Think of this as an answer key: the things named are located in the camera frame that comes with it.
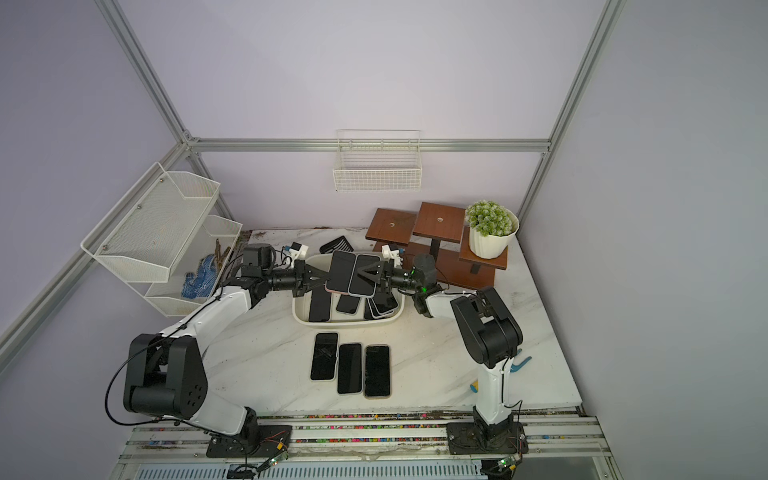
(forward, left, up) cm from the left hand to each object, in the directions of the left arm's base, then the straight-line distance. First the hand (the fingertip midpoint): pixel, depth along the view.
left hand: (329, 279), depth 81 cm
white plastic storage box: (+2, +13, -19) cm, 23 cm away
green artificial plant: (+13, -44, +11) cm, 47 cm away
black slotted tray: (+30, +4, -19) cm, 36 cm away
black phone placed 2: (-17, -5, -22) cm, 28 cm away
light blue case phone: (-1, -9, -1) cm, 9 cm away
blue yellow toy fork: (-22, -41, -20) cm, 51 cm away
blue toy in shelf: (+2, +39, -6) cm, 40 cm away
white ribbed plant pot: (+10, -46, +2) cm, 47 cm away
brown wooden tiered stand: (+17, -33, +2) cm, 37 cm away
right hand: (+2, -8, -2) cm, 9 cm away
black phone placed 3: (-18, -13, -20) cm, 30 cm away
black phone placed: (-14, +3, -20) cm, 25 cm away
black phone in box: (+4, -3, -19) cm, 20 cm away
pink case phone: (+2, -3, 0) cm, 3 cm away
